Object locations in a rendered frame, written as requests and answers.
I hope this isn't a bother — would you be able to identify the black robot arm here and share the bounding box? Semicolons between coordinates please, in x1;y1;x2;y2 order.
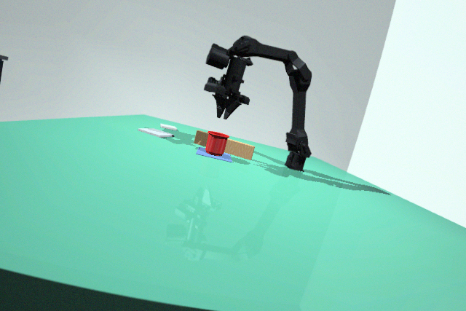
205;36;312;172

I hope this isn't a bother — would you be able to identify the light wooden beam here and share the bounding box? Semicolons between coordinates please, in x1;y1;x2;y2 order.
194;130;255;160

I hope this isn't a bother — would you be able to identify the red cup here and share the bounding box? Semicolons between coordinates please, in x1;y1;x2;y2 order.
205;131;229;156

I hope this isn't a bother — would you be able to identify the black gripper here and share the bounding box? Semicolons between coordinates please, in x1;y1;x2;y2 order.
204;72;250;119

